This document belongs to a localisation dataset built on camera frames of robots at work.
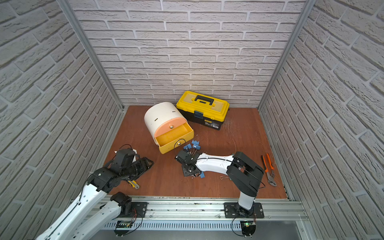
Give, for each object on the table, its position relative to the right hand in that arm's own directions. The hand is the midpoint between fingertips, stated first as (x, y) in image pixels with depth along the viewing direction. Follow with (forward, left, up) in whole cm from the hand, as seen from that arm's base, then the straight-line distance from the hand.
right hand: (190, 170), depth 87 cm
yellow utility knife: (-7, +32, +2) cm, 32 cm away
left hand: (-1, +19, +14) cm, 24 cm away
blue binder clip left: (+15, +1, +2) cm, 15 cm away
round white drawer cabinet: (+27, +17, +22) cm, 39 cm away
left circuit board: (-26, +34, -2) cm, 43 cm away
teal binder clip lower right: (-5, -18, -1) cm, 19 cm away
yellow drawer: (+12, +8, +17) cm, 22 cm away
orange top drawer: (+18, +11, +22) cm, 30 cm away
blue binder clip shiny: (+15, -5, +1) cm, 16 cm away
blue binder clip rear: (+19, -4, 0) cm, 20 cm away
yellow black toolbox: (+34, -13, +16) cm, 40 cm away
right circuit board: (-30, -27, -2) cm, 40 cm away
